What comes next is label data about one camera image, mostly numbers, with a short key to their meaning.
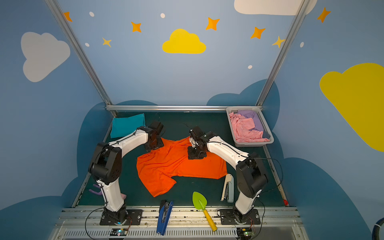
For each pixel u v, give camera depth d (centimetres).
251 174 46
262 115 108
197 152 73
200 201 78
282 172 46
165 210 76
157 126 79
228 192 80
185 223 73
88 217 74
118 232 71
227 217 74
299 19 73
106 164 50
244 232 71
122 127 111
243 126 105
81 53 85
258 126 105
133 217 75
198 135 70
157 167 91
